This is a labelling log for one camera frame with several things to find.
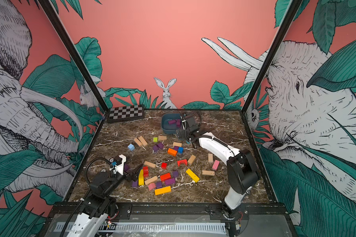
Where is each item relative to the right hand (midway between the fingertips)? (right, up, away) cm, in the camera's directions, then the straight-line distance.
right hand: (183, 126), depth 90 cm
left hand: (-25, -18, -13) cm, 33 cm away
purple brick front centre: (-8, -31, -8) cm, 33 cm away
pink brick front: (-18, -34, -8) cm, 39 cm away
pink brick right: (+20, -24, 0) cm, 31 cm away
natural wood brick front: (-18, -31, -6) cm, 37 cm away
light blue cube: (-35, -14, +6) cm, 38 cm away
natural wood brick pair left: (-30, -11, +11) cm, 33 cm away
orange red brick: (-10, -29, -6) cm, 32 cm away
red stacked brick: (-23, -28, -1) cm, 36 cm away
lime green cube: (-20, -10, +12) cm, 25 cm away
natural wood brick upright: (+5, -21, +2) cm, 22 cm away
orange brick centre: (-8, -17, +5) cm, 19 cm away
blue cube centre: (-2, -16, +5) cm, 17 cm away
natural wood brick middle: (-21, -24, 0) cm, 32 cm away
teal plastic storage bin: (-10, +2, +22) cm, 24 cm away
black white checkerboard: (-46, +10, +25) cm, 53 cm away
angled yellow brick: (+4, -28, -4) cm, 28 cm away
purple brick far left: (-28, -33, -8) cm, 43 cm away
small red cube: (-12, -24, 0) cm, 27 cm away
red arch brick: (+1, -22, +1) cm, 22 cm away
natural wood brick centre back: (-3, -13, +8) cm, 16 cm away
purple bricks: (-19, -15, +8) cm, 25 cm away
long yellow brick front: (-12, -36, -10) cm, 39 cm away
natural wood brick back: (-15, -9, +13) cm, 22 cm away
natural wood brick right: (+16, -28, -4) cm, 33 cm away
